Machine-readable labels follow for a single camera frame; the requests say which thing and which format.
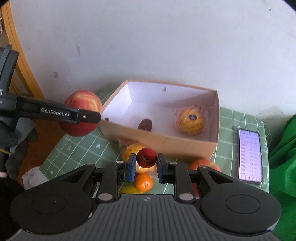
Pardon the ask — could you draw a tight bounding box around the large red yellow apple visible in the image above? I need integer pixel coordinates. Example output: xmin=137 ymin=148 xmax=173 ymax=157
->
xmin=59 ymin=90 xmax=102 ymax=137

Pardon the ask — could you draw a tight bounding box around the cardboard box white inside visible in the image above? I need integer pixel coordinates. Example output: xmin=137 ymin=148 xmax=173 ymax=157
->
xmin=99 ymin=80 xmax=220 ymax=161

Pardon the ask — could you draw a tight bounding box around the green fabric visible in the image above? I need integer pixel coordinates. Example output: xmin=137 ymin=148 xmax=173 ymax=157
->
xmin=269 ymin=116 xmax=296 ymax=240

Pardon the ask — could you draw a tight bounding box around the small dark red fruit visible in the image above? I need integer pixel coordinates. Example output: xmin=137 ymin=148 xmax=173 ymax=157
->
xmin=136 ymin=148 xmax=157 ymax=168

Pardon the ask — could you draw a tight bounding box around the yellow green pear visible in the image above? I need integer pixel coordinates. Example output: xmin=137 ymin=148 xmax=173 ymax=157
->
xmin=119 ymin=185 xmax=142 ymax=194

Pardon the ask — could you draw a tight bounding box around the red apple on cloth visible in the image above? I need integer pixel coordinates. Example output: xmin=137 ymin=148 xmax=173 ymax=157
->
xmin=188 ymin=159 xmax=221 ymax=198

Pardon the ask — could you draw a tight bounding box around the brown date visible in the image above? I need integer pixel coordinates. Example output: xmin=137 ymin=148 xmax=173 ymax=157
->
xmin=137 ymin=118 xmax=152 ymax=132

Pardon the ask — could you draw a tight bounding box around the black gloved left hand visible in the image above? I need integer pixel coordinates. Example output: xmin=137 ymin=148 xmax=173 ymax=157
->
xmin=1 ymin=126 xmax=38 ymax=179

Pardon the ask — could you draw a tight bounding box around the smartphone with lit screen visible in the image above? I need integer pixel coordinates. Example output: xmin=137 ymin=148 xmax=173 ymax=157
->
xmin=238 ymin=129 xmax=262 ymax=184

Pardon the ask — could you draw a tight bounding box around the wrapped yellow fruit in box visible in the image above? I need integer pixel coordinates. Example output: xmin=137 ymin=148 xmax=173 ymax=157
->
xmin=171 ymin=105 xmax=210 ymax=135

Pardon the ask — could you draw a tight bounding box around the wooden door frame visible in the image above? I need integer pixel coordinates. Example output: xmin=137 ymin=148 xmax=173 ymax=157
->
xmin=1 ymin=1 xmax=45 ymax=99

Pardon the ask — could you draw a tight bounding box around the wrapped yellow fruit on cloth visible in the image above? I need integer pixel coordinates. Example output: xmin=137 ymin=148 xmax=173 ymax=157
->
xmin=118 ymin=139 xmax=156 ymax=174

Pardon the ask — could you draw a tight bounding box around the small orange mandarin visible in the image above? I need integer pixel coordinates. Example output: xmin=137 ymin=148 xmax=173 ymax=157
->
xmin=134 ymin=174 xmax=154 ymax=192

